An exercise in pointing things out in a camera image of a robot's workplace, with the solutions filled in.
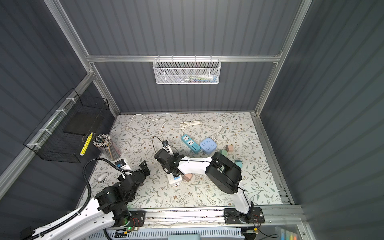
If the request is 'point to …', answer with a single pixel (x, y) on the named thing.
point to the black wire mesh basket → (64, 132)
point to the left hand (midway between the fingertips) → (140, 166)
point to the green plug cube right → (224, 152)
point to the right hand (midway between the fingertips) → (168, 157)
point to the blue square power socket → (208, 145)
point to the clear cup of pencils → (104, 142)
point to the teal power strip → (194, 146)
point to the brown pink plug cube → (229, 147)
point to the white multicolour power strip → (173, 179)
